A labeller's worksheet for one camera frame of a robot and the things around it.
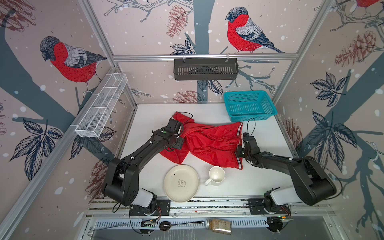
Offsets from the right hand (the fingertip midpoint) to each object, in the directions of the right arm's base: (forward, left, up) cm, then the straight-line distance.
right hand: (237, 149), depth 94 cm
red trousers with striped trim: (0, +20, +7) cm, 21 cm away
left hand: (-2, +38, +11) cm, 40 cm away
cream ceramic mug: (-18, +14, +2) cm, 23 cm away
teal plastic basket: (+31, -8, +9) cm, 33 cm away
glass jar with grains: (-40, +14, +5) cm, 43 cm away
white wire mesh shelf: (+8, +77, +33) cm, 84 cm away
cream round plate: (-22, +34, +1) cm, 40 cm away
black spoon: (-41, +38, +3) cm, 56 cm away
